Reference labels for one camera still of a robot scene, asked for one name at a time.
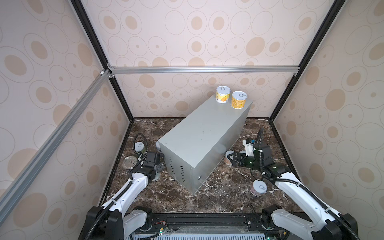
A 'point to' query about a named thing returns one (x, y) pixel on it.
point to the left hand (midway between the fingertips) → (157, 164)
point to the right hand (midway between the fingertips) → (234, 156)
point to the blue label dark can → (129, 161)
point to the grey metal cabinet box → (193, 152)
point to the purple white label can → (258, 187)
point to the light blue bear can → (157, 176)
